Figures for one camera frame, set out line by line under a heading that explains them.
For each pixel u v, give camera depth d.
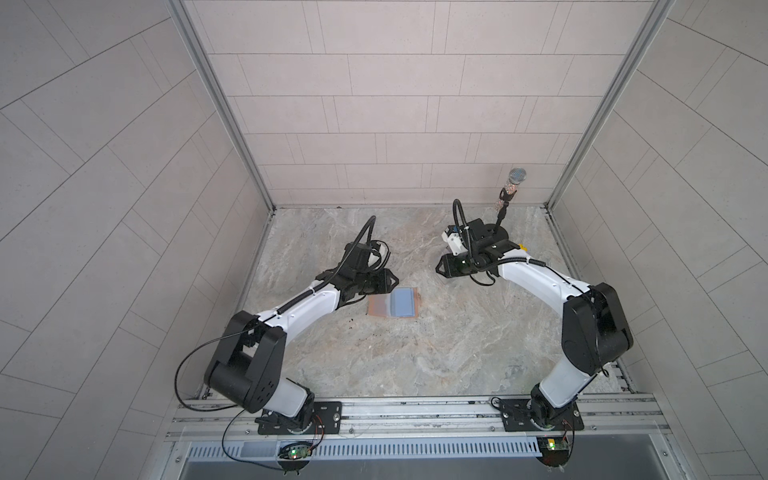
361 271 0.70
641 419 0.72
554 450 0.68
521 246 1.04
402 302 0.91
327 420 0.71
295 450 0.64
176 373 0.40
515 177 0.88
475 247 0.69
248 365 0.42
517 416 0.71
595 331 0.45
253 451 0.68
